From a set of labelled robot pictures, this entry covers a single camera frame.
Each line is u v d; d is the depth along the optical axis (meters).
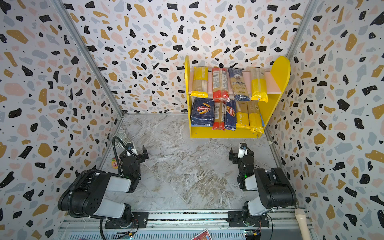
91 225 0.73
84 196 0.44
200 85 0.76
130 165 0.68
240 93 0.72
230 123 0.93
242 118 0.98
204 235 0.69
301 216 0.73
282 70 0.89
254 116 0.99
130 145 0.76
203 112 0.95
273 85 0.79
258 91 0.72
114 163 0.91
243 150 0.78
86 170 0.88
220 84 0.76
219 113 1.00
